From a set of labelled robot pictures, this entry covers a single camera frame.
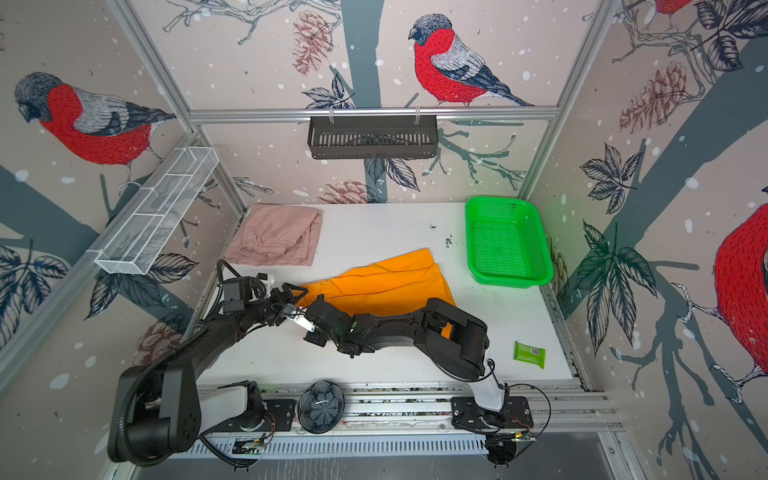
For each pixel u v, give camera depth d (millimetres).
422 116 908
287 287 814
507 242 1102
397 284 954
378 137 1039
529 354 830
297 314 707
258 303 757
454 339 493
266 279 846
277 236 1067
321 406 743
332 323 639
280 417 730
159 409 411
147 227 746
